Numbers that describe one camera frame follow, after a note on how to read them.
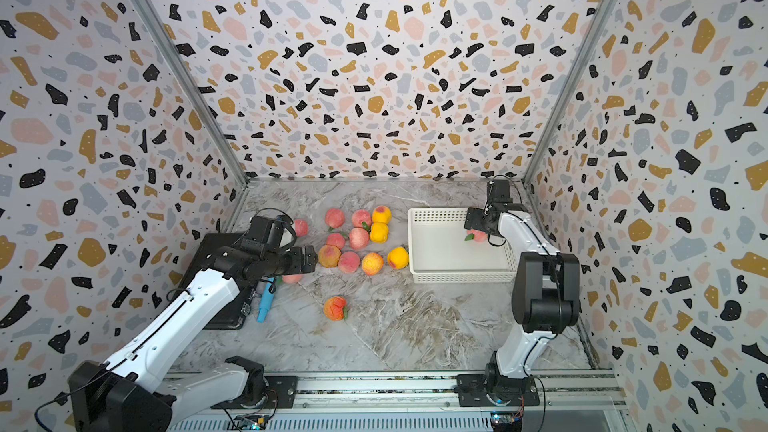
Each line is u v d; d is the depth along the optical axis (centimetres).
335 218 103
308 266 72
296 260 71
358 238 97
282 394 73
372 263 92
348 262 92
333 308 83
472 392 73
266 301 87
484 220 85
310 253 74
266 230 60
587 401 74
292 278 91
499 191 76
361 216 103
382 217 105
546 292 49
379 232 100
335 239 97
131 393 37
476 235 100
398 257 93
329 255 94
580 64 88
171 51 84
